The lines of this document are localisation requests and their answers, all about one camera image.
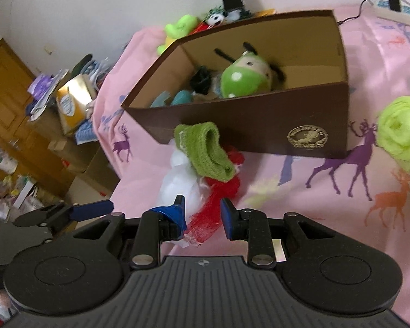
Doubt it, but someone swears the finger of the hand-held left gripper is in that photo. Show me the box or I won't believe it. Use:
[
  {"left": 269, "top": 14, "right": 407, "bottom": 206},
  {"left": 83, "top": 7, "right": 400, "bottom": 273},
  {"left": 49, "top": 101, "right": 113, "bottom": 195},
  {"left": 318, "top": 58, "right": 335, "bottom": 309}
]
[{"left": 13, "top": 200, "right": 115, "bottom": 229}]

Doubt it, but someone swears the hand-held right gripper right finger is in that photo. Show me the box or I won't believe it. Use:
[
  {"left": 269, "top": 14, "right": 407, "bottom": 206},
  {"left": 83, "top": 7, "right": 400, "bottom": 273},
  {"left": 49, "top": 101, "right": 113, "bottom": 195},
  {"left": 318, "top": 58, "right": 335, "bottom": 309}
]
[{"left": 219, "top": 197, "right": 335, "bottom": 268}]

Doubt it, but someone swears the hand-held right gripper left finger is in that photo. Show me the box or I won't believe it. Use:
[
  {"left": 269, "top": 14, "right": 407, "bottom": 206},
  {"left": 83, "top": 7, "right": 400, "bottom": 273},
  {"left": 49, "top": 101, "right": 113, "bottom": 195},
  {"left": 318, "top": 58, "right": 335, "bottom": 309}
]
[{"left": 72, "top": 195, "right": 188, "bottom": 270}]

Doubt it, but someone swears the red mesh bag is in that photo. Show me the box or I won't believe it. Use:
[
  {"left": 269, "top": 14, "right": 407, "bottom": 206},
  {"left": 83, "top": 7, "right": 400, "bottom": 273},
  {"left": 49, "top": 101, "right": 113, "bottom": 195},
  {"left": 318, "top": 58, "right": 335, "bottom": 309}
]
[{"left": 184, "top": 144, "right": 245, "bottom": 247}]

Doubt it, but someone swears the white plastic bag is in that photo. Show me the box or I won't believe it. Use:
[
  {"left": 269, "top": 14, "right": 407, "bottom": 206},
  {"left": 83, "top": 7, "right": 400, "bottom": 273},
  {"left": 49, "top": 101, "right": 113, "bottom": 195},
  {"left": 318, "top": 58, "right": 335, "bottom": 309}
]
[{"left": 159, "top": 150, "right": 206, "bottom": 247}]

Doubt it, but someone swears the green knit sock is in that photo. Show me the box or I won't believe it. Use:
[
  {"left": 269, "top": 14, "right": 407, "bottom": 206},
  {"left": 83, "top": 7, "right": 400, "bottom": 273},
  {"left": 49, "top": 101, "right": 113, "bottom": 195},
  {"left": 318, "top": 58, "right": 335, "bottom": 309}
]
[{"left": 174, "top": 122, "right": 236, "bottom": 182}]

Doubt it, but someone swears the brown cardboard box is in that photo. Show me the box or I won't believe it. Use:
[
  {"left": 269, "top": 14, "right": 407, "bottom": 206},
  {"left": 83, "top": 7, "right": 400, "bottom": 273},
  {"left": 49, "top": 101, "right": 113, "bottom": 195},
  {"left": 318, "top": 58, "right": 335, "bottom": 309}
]
[{"left": 121, "top": 10, "right": 350, "bottom": 159}]

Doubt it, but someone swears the teal cloth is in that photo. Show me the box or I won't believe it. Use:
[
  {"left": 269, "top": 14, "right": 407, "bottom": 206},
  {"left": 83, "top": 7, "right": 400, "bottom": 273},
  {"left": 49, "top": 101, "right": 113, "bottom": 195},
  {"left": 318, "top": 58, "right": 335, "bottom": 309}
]
[{"left": 150, "top": 89, "right": 194, "bottom": 108}]

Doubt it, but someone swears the black sock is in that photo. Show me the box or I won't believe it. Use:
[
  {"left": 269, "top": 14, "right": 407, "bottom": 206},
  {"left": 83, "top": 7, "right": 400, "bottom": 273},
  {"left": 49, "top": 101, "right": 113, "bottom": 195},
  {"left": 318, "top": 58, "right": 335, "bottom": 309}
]
[{"left": 190, "top": 66, "right": 213, "bottom": 94}]

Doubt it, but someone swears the green cow plush toy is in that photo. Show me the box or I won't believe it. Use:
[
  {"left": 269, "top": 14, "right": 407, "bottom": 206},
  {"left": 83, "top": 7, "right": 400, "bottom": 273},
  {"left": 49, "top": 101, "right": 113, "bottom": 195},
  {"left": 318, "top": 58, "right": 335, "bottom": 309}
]
[{"left": 215, "top": 43, "right": 286, "bottom": 99}]

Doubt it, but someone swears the plain cardboard carton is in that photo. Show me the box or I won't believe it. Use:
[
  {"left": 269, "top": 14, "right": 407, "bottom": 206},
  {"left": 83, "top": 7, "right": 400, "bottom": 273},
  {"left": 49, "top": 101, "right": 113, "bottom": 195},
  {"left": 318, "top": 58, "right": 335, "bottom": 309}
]
[{"left": 48, "top": 109, "right": 121, "bottom": 194}]

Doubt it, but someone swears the golden paper bag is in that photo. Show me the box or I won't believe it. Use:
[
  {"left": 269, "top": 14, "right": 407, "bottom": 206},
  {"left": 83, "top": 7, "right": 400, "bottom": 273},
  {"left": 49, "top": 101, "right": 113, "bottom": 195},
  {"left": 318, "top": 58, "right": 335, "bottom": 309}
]
[{"left": 55, "top": 74, "right": 95, "bottom": 135}]

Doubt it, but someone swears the wooden cabinet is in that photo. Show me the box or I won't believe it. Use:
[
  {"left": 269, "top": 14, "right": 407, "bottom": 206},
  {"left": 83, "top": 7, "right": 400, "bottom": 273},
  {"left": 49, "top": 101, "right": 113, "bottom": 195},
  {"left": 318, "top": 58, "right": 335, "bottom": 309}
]
[{"left": 0, "top": 37, "right": 76, "bottom": 192}]

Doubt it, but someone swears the purple packet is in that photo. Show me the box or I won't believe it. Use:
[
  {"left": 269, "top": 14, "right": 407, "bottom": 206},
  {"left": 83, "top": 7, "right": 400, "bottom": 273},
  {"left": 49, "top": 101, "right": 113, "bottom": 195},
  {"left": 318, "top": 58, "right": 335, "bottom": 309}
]
[{"left": 27, "top": 74, "right": 54, "bottom": 98}]

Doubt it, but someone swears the green and yellow plush toy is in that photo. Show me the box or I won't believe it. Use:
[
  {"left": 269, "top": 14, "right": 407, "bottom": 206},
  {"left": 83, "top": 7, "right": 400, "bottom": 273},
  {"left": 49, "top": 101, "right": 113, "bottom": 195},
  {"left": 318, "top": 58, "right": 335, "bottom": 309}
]
[{"left": 157, "top": 14, "right": 199, "bottom": 55}]

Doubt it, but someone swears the neon yellow fluffy cloth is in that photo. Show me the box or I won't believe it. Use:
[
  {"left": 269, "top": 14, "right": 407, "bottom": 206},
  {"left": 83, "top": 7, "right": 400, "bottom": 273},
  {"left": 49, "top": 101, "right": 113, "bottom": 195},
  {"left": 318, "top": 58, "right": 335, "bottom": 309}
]
[{"left": 377, "top": 96, "right": 410, "bottom": 162}]

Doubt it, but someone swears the panda plush toy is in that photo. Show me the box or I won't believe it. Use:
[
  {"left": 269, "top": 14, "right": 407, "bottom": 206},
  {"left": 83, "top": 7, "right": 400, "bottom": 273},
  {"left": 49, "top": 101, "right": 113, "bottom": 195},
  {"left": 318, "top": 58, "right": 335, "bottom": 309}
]
[{"left": 205, "top": 7, "right": 251, "bottom": 27}]

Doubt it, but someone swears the yellow book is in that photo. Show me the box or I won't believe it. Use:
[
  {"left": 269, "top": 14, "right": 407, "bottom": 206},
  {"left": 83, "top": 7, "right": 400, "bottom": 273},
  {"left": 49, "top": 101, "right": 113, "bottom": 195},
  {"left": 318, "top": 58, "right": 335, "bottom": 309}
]
[{"left": 249, "top": 8, "right": 277, "bottom": 18}]

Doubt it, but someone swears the pink deer print bedsheet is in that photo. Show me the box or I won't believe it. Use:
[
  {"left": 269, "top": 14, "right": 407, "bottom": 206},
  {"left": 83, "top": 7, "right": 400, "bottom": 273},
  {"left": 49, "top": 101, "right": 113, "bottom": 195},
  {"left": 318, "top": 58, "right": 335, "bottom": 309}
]
[{"left": 90, "top": 3, "right": 410, "bottom": 328}]

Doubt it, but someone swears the white power strip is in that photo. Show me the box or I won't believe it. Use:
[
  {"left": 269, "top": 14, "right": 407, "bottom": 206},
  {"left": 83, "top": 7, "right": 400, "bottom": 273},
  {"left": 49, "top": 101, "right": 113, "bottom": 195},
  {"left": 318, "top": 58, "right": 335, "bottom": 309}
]
[{"left": 372, "top": 0, "right": 410, "bottom": 30}]

